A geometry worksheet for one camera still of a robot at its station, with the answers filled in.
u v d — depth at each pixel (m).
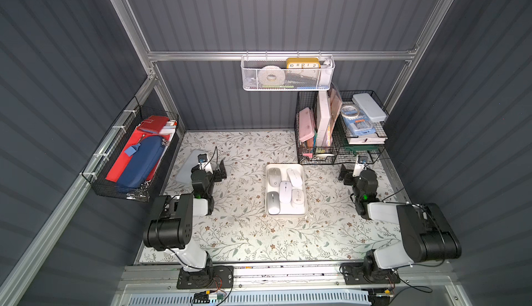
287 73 0.91
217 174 0.84
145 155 0.70
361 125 0.92
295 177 0.97
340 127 0.96
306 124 1.05
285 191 0.94
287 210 0.89
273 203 0.91
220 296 0.69
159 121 0.81
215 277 0.73
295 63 0.87
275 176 0.98
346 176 0.83
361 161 0.79
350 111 0.98
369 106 1.00
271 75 0.86
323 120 0.93
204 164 0.79
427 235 0.45
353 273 0.74
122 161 0.70
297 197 0.91
